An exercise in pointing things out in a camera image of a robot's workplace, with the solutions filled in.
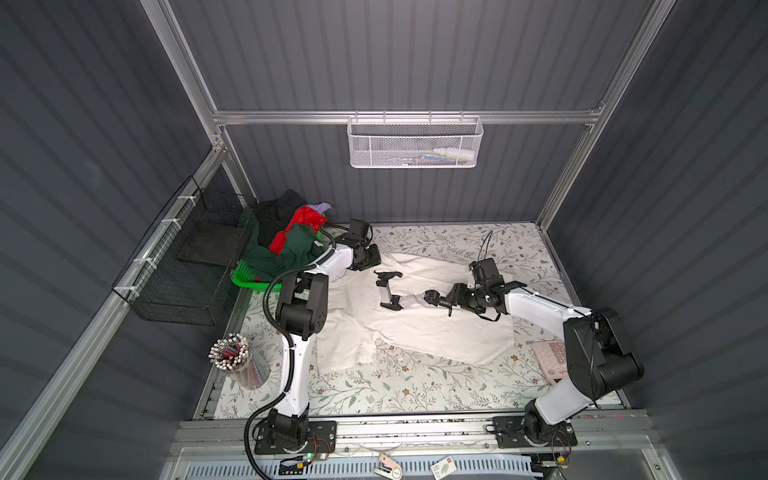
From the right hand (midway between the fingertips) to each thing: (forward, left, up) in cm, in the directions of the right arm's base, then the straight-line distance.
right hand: (456, 299), depth 93 cm
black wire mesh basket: (-7, +70, +26) cm, 75 cm away
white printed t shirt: (+3, +23, -4) cm, 23 cm away
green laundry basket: (+9, +71, +3) cm, 71 cm away
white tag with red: (-43, +8, -4) cm, 44 cm away
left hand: (+17, +26, 0) cm, 31 cm away
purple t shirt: (+36, +47, +8) cm, 60 cm away
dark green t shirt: (+14, +50, +10) cm, 53 cm away
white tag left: (-43, +21, -2) cm, 48 cm away
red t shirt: (+31, +53, +8) cm, 63 cm away
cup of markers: (-22, +58, +13) cm, 63 cm away
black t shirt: (+31, +64, +9) cm, 72 cm away
